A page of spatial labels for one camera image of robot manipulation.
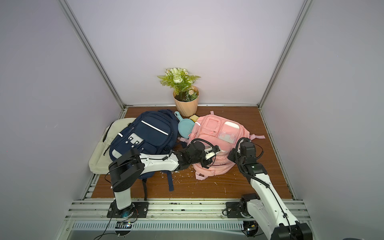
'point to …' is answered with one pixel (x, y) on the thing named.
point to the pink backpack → (223, 131)
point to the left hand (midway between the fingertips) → (217, 155)
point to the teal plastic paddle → (185, 126)
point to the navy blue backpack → (152, 132)
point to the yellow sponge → (194, 118)
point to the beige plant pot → (187, 108)
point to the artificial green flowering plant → (179, 79)
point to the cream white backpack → (100, 160)
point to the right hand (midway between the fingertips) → (237, 145)
